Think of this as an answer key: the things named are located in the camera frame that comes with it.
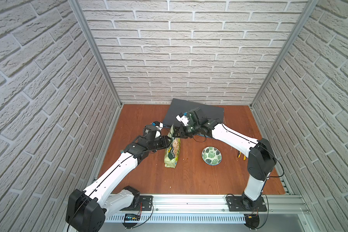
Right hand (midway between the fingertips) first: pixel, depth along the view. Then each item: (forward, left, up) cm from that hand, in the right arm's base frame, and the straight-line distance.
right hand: (168, 139), depth 76 cm
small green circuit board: (-32, +20, -20) cm, 43 cm away
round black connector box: (-37, -40, -20) cm, 58 cm away
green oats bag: (-4, -2, -7) cm, 9 cm away
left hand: (+2, -1, 0) cm, 2 cm away
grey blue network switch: (+41, -8, -18) cm, 45 cm away
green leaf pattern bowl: (-3, -26, -18) cm, 32 cm away
